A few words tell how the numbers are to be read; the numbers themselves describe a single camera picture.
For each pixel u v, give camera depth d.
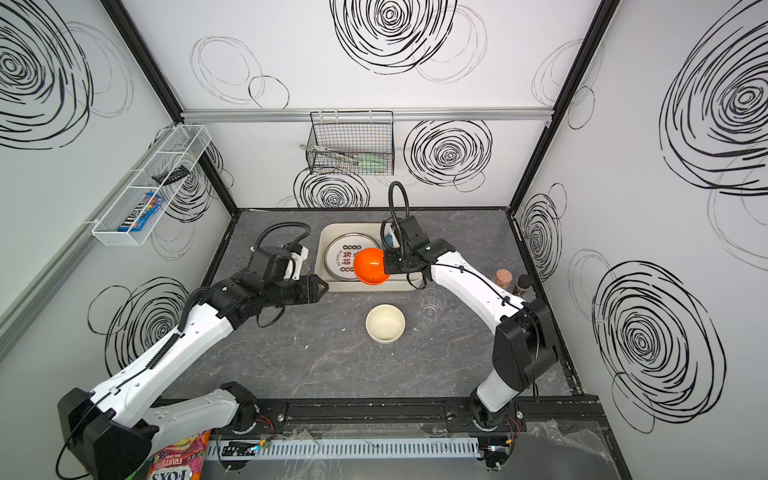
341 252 1.05
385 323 0.88
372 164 0.87
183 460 0.65
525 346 0.43
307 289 0.65
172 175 0.77
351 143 0.89
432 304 0.91
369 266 0.84
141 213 0.72
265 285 0.56
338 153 0.86
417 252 0.63
